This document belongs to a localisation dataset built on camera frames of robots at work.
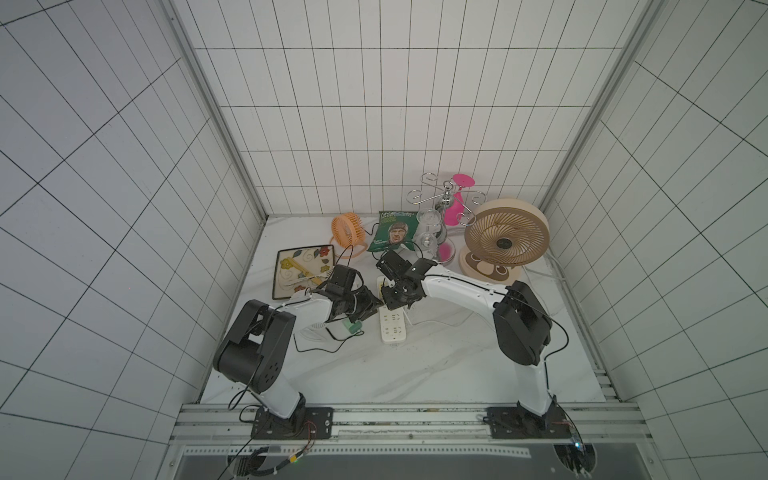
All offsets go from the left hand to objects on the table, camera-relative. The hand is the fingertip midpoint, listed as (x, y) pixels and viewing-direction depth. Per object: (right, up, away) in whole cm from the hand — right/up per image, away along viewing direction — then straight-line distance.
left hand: (378, 309), depth 90 cm
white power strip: (+4, -3, -3) cm, 6 cm away
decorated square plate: (-29, +11, +13) cm, 34 cm away
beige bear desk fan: (+35, +23, -8) cm, 43 cm away
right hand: (+1, +2, -1) cm, 2 cm away
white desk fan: (-17, -5, -7) cm, 19 cm away
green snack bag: (+6, +25, +13) cm, 29 cm away
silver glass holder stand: (+19, +32, -1) cm, 37 cm away
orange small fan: (-11, +23, +11) cm, 27 cm away
